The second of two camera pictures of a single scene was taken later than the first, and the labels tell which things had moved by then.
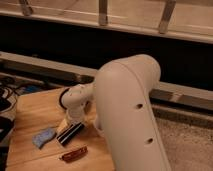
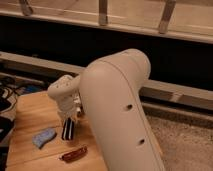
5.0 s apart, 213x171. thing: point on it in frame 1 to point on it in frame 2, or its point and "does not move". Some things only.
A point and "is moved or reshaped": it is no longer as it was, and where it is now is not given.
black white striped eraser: (70, 133) is moved or reshaped
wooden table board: (34, 145) does not move
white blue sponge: (40, 138) does not move
